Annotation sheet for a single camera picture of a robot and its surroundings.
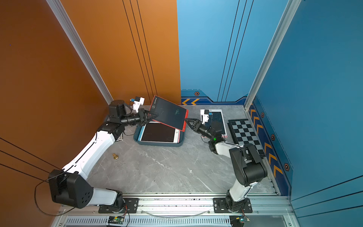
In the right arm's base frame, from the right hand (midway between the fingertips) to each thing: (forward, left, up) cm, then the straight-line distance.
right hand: (187, 122), depth 83 cm
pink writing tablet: (+6, +23, -19) cm, 30 cm away
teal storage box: (+6, +36, -18) cm, 41 cm away
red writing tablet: (+27, +15, -21) cm, 37 cm away
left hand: (-4, +14, +11) cm, 19 cm away
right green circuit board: (-45, -25, -24) cm, 57 cm away
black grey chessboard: (+5, -41, -19) cm, 45 cm away
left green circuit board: (-45, +36, -24) cm, 63 cm away
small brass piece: (-13, +46, -19) cm, 51 cm away
